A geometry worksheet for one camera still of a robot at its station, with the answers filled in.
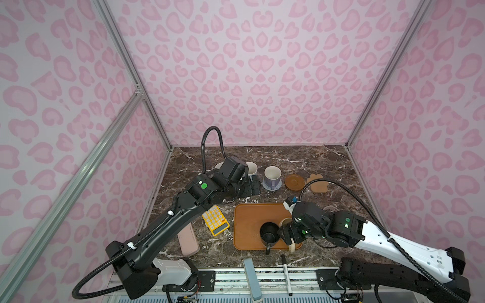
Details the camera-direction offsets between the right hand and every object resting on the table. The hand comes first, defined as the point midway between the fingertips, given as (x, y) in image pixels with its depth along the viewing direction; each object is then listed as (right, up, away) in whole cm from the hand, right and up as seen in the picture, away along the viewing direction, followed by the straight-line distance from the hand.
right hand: (287, 230), depth 69 cm
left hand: (-12, +17, -1) cm, 21 cm away
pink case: (-40, -10, +13) cm, 43 cm away
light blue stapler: (-13, -20, +3) cm, 24 cm away
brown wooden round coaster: (+11, +14, +34) cm, 38 cm away
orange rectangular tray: (-14, -2, +22) cm, 26 cm away
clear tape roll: (+26, +2, +23) cm, 35 cm away
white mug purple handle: (-1, +18, +32) cm, 37 cm away
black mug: (-5, -7, +13) cm, 16 cm away
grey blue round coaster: (-4, +11, +29) cm, 31 cm away
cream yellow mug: (+3, -9, +6) cm, 11 cm away
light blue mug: (-12, +22, +28) cm, 38 cm away
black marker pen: (+1, -19, +5) cm, 20 cm away
